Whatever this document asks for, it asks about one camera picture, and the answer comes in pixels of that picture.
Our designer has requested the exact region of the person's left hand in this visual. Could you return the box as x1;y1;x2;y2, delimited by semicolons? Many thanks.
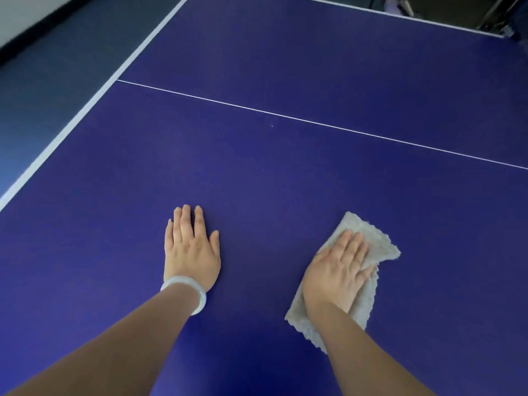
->
163;204;222;293

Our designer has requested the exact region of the person's right hand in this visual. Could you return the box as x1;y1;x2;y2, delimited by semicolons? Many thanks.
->
301;229;375;316

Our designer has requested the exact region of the grey cleaning cloth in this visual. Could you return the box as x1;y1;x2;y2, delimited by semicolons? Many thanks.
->
284;211;402;354

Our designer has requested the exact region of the person's right forearm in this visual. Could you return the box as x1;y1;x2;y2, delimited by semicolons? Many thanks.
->
309;301;436;396

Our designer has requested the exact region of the person's left forearm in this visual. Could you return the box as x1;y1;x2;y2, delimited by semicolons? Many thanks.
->
8;284;201;396

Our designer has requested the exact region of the white jade bangle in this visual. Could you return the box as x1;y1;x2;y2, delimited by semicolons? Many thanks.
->
160;276;207;316

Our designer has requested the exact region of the blue table tennis table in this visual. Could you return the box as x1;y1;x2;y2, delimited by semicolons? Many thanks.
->
0;0;528;396

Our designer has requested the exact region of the black floor mat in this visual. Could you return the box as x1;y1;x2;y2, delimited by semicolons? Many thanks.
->
313;0;508;36

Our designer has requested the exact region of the black fitness machine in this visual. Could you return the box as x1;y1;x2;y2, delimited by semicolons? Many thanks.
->
476;0;525;34

